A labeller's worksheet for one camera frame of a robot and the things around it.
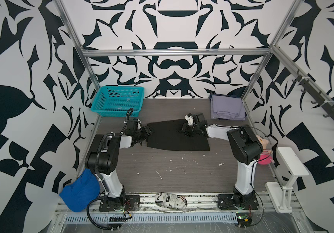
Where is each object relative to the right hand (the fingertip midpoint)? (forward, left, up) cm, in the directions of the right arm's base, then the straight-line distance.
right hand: (179, 129), depth 97 cm
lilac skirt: (+18, -37, -1) cm, 41 cm away
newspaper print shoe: (-40, +6, -2) cm, 41 cm away
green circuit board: (-48, -29, -7) cm, 57 cm away
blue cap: (-36, +50, +1) cm, 61 cm away
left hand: (+1, +18, 0) cm, 18 cm away
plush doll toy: (-17, -52, -5) cm, 55 cm away
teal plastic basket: (+30, +49, -3) cm, 57 cm away
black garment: (-6, +7, +3) cm, 10 cm away
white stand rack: (-40, -47, +1) cm, 61 cm away
